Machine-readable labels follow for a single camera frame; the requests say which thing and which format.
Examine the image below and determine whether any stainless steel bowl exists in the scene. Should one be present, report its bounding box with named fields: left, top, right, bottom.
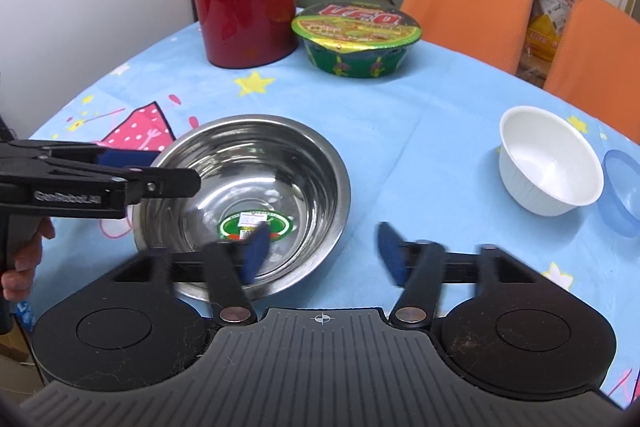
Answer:
left=131, top=115, right=350, bottom=300

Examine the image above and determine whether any white ribbed bowl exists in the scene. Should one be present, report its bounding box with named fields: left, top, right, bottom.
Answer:
left=499, top=106, right=604, bottom=217

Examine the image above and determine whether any person's left hand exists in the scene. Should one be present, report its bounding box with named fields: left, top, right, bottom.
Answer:
left=1, top=218, right=55, bottom=303

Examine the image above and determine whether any blue cartoon tablecloth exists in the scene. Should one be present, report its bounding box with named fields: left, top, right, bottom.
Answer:
left=34, top=25, right=639, bottom=405

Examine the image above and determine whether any blue plastic bowl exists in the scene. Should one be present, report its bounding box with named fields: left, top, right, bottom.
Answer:
left=597, top=150, right=640, bottom=239

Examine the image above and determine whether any green instant noodle bowl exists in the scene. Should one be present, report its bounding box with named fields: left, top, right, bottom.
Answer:
left=291, top=2, right=422, bottom=78

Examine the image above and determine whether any right orange chair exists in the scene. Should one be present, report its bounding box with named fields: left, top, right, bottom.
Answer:
left=544, top=0, right=640, bottom=142

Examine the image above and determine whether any orange chair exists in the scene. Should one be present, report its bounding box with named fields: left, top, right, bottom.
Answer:
left=400, top=0, right=533, bottom=75
left=544, top=0, right=640, bottom=142

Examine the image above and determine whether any left orange chair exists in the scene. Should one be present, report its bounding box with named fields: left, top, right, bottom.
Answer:
left=400, top=0, right=533, bottom=75

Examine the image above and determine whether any yellow snack bag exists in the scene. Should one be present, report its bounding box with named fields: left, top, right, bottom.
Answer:
left=525, top=0, right=576, bottom=63

